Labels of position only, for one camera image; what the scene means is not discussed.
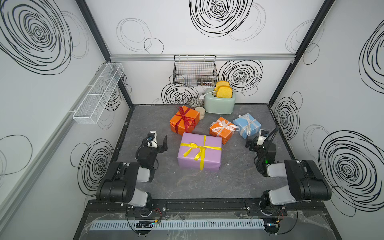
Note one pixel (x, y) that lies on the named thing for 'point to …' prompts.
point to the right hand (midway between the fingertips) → (257, 137)
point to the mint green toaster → (218, 106)
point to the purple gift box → (212, 159)
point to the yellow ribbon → (200, 157)
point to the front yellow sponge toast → (224, 92)
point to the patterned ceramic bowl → (195, 102)
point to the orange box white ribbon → (225, 133)
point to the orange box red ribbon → (191, 113)
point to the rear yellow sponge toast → (220, 83)
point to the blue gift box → (248, 125)
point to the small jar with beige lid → (202, 111)
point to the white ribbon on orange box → (219, 125)
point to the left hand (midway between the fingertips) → (157, 135)
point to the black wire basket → (195, 71)
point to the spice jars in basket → (204, 82)
